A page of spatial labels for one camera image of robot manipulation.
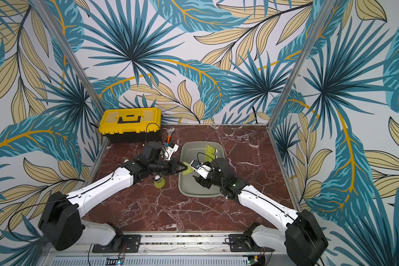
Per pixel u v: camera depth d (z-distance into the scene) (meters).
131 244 0.74
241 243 0.74
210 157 1.03
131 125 1.02
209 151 1.00
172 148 0.74
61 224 0.40
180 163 0.75
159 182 0.88
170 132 1.13
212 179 0.68
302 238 0.40
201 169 0.67
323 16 0.71
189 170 0.77
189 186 0.90
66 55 0.82
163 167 0.68
